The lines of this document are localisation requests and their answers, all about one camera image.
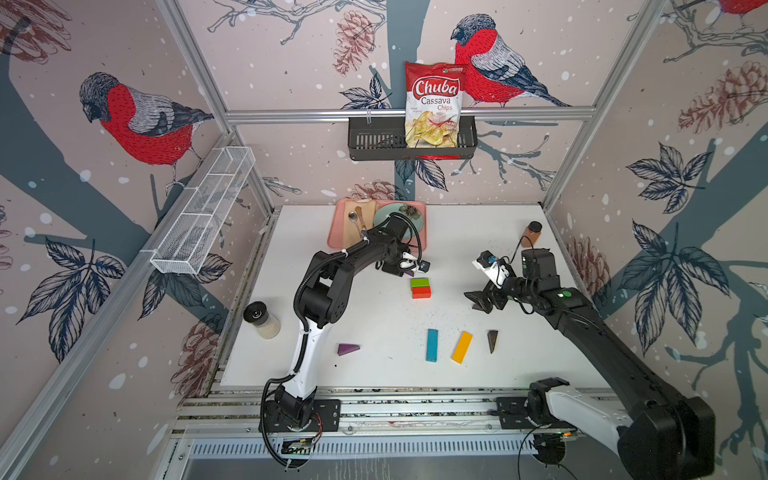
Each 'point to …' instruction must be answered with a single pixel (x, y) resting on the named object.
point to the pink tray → (416, 243)
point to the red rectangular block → (423, 292)
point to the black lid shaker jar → (266, 323)
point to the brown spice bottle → (533, 232)
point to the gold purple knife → (358, 210)
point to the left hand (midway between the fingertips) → (407, 254)
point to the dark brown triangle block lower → (492, 337)
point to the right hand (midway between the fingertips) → (477, 275)
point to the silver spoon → (353, 217)
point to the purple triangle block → (344, 349)
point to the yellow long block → (460, 352)
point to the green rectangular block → (420, 282)
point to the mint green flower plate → (403, 208)
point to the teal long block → (432, 345)
